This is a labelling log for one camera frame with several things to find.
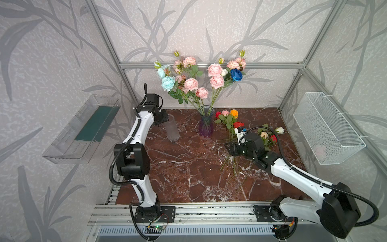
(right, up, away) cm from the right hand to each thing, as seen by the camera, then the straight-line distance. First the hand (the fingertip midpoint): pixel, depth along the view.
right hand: (228, 139), depth 82 cm
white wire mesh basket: (+40, +3, -20) cm, 45 cm away
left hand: (-36, +15, +9) cm, 40 cm away
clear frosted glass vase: (-34, +4, +14) cm, 37 cm away
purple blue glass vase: (-12, +6, +17) cm, 21 cm away
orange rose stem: (+10, +15, +30) cm, 35 cm away
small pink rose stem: (+3, +13, +26) cm, 29 cm away
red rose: (+34, -1, +17) cm, 38 cm away
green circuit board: (-35, -40, -11) cm, 54 cm away
